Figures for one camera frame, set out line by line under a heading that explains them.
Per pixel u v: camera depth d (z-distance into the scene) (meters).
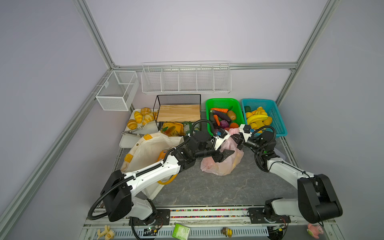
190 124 1.05
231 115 1.12
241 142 0.72
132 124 1.08
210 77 1.04
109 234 0.68
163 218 0.73
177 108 1.02
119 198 0.40
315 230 0.68
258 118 1.06
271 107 1.13
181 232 0.68
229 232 0.68
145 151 0.84
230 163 0.74
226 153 0.62
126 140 1.02
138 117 1.15
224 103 1.22
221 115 1.13
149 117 1.11
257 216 0.73
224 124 1.05
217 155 0.62
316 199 0.42
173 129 1.00
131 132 1.08
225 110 1.16
